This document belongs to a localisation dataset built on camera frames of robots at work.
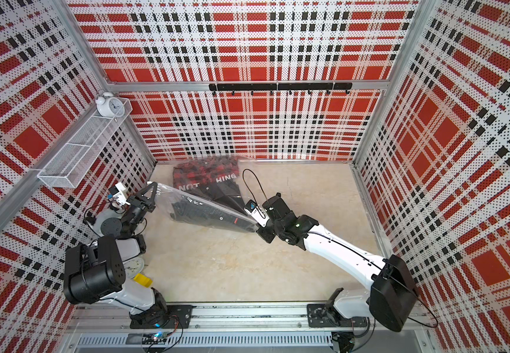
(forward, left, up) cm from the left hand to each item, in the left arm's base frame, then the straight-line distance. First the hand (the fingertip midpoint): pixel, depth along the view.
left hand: (161, 182), depth 78 cm
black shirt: (+13, -18, -24) cm, 32 cm away
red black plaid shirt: (+24, 0, -23) cm, 34 cm away
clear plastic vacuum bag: (-2, -2, -4) cm, 5 cm away
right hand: (-10, -38, -12) cm, 41 cm away
